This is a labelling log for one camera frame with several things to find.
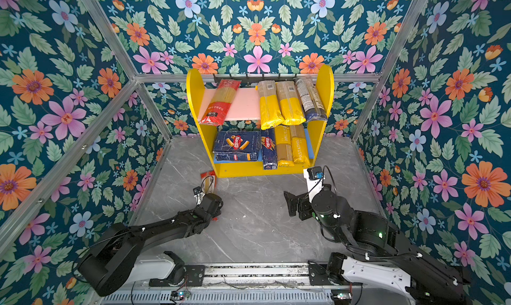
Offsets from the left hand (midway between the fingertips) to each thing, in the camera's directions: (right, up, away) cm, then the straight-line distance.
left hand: (218, 203), depth 90 cm
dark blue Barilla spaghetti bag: (+23, +29, +4) cm, 37 cm away
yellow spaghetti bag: (+31, +27, +4) cm, 41 cm away
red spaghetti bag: (-6, +9, +6) cm, 13 cm away
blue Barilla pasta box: (+8, +26, -1) cm, 28 cm away
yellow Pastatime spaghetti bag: (+38, +30, +6) cm, 49 cm away
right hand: (+32, +12, -29) cm, 45 cm away
